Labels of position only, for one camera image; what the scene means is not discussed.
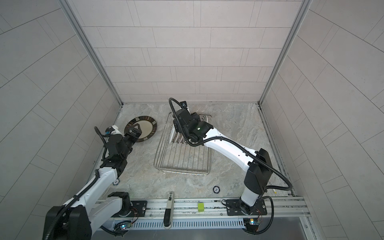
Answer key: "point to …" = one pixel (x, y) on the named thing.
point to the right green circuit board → (252, 222)
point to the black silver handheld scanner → (168, 219)
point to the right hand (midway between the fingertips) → (183, 120)
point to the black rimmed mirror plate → (148, 126)
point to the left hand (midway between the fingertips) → (138, 126)
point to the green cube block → (200, 207)
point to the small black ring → (216, 189)
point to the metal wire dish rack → (174, 154)
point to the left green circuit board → (122, 225)
